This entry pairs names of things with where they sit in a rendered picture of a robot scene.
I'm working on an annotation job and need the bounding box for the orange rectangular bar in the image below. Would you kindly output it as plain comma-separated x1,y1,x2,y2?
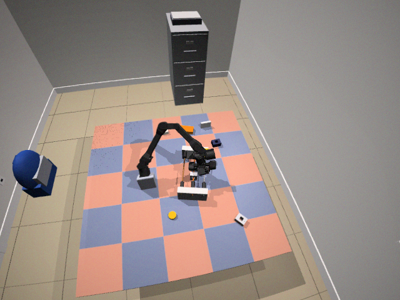
180,125,194,134

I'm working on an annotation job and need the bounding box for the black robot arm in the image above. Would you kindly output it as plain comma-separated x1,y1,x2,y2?
137,121,216,177

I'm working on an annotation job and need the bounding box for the grey flat panel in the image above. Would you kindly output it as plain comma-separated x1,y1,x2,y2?
201,121,211,128

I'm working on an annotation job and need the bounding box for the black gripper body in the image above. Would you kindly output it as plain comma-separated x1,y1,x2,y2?
188,160,216,171

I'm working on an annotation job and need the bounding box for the yellow round disc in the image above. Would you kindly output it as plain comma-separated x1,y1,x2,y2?
169,211,176,220

